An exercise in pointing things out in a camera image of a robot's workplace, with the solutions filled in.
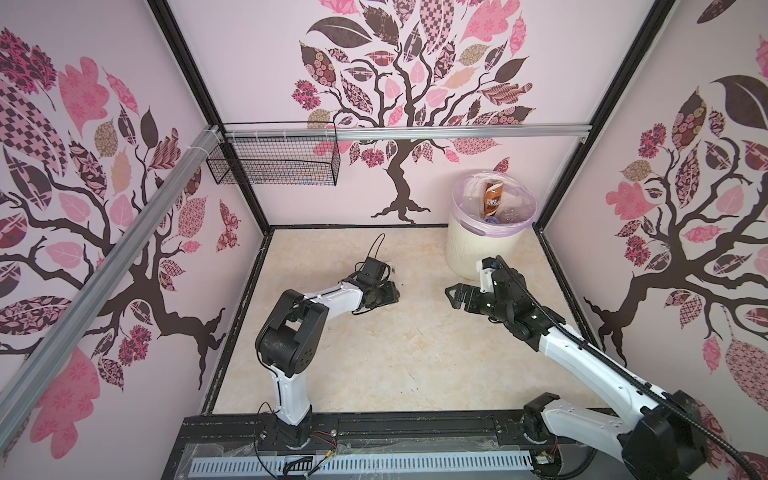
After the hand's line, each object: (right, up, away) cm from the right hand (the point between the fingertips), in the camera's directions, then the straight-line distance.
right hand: (458, 289), depth 81 cm
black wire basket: (-53, +43, +14) cm, 69 cm away
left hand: (-18, -5, +15) cm, 24 cm away
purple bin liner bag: (+5, +18, +3) cm, 19 cm away
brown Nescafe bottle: (+15, +30, +14) cm, 36 cm away
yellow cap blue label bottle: (+15, +21, +14) cm, 29 cm away
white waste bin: (+6, +14, +11) cm, 19 cm away
